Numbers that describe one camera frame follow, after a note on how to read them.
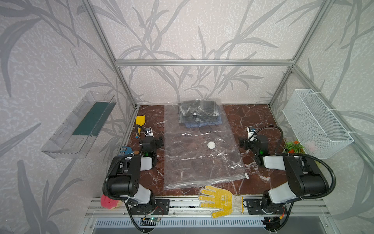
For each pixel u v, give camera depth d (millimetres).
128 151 937
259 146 724
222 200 753
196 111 1094
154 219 707
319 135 626
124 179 445
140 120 1087
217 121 1075
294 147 770
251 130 825
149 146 706
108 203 724
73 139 637
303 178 446
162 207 733
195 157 917
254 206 733
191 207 753
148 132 803
